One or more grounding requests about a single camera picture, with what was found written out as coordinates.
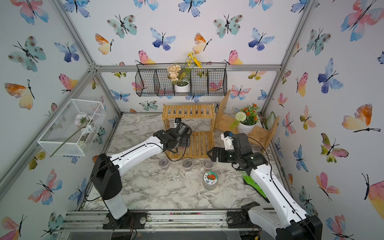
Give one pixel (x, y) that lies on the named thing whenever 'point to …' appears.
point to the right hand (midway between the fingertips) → (216, 152)
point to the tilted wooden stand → (227, 124)
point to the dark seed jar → (187, 164)
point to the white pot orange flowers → (246, 120)
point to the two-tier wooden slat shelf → (200, 118)
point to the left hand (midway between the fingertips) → (184, 137)
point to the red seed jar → (208, 164)
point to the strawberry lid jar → (210, 180)
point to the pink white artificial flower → (85, 121)
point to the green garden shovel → (248, 180)
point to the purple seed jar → (163, 163)
